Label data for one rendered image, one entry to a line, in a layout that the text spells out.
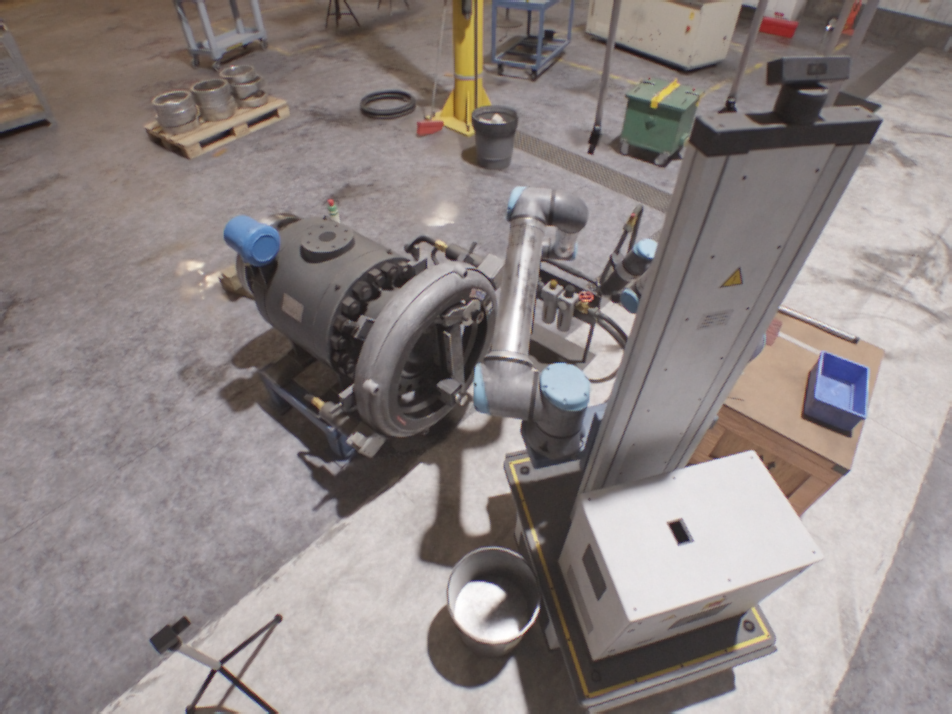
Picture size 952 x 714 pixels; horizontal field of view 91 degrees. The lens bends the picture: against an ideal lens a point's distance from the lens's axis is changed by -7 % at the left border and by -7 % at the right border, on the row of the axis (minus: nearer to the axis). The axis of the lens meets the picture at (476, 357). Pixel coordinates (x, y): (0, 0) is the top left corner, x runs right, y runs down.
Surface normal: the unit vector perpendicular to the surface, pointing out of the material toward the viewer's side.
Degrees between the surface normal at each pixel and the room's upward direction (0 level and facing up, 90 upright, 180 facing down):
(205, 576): 0
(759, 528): 0
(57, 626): 0
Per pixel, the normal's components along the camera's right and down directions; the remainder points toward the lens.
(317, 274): -0.29, -0.33
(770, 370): 0.00, -0.67
